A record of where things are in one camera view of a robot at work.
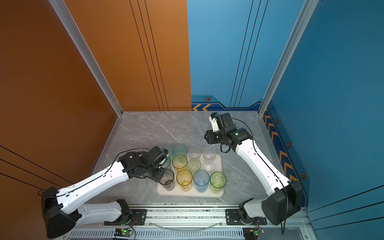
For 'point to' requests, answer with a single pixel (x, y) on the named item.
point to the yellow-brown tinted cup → (184, 178)
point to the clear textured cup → (194, 153)
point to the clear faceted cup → (209, 152)
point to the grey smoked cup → (167, 179)
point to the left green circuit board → (123, 232)
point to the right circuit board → (252, 233)
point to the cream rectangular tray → (192, 175)
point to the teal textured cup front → (180, 149)
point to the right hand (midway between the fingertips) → (207, 135)
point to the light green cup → (194, 165)
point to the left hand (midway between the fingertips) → (162, 172)
